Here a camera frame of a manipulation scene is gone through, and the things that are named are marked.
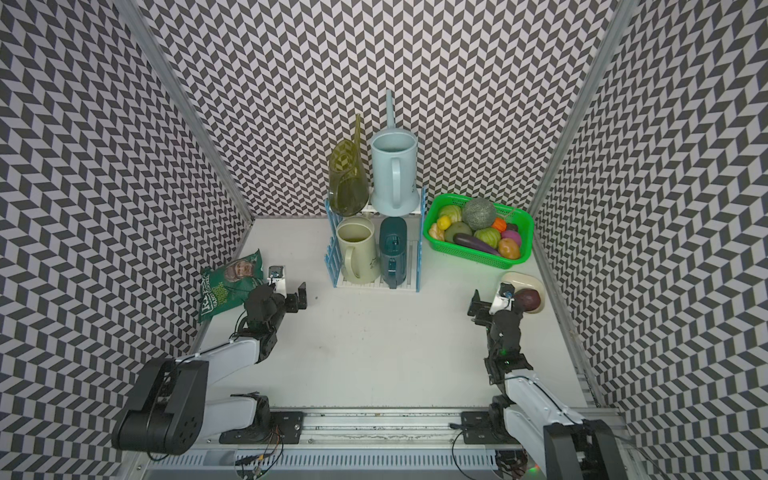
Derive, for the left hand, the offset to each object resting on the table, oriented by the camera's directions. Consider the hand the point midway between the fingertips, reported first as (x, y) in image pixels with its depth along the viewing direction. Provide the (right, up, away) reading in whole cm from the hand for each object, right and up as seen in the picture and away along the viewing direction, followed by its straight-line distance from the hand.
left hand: (287, 284), depth 91 cm
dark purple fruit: (+74, -4, -1) cm, 74 cm away
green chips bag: (-20, -1, +3) cm, 20 cm away
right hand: (+61, -3, -5) cm, 61 cm away
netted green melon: (+62, +23, +11) cm, 67 cm away
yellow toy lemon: (+50, +20, +14) cm, 56 cm away
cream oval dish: (+77, 0, +12) cm, 78 cm away
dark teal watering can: (+33, +10, -4) cm, 34 cm away
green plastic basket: (+77, +20, +19) cm, 82 cm away
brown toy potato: (+71, +11, +8) cm, 72 cm away
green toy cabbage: (+66, +15, +11) cm, 68 cm away
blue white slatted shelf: (+40, +18, +11) cm, 45 cm away
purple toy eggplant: (+60, +13, +11) cm, 62 cm away
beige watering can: (+22, +10, -5) cm, 25 cm away
